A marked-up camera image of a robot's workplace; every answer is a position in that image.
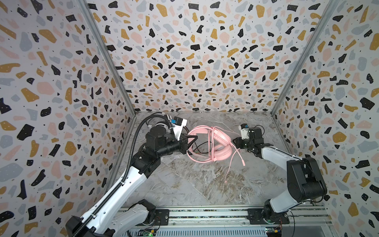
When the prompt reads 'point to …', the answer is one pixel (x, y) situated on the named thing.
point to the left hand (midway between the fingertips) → (197, 135)
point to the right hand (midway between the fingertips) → (233, 136)
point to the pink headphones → (220, 144)
